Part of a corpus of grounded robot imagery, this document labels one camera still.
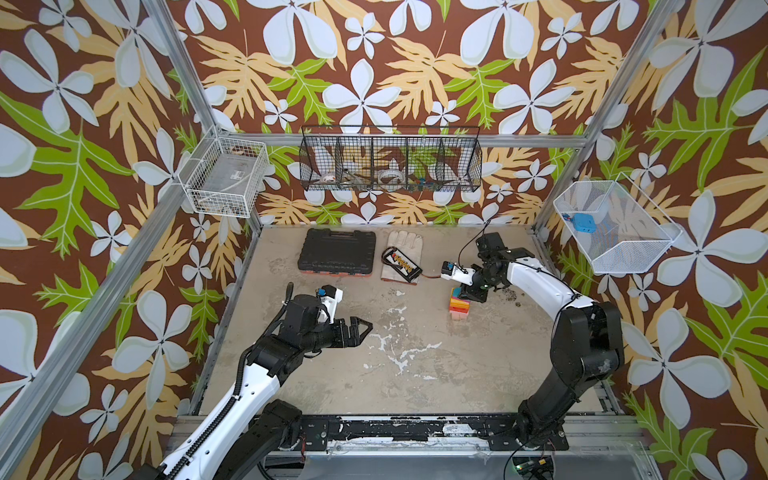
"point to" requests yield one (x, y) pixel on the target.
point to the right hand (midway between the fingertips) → (462, 286)
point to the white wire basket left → (225, 177)
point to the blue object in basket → (582, 222)
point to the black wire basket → (391, 158)
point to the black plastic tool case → (337, 253)
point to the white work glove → (409, 244)
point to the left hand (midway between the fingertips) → (359, 323)
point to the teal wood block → (457, 291)
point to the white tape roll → (391, 177)
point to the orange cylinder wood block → (458, 303)
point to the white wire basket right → (632, 232)
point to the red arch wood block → (459, 309)
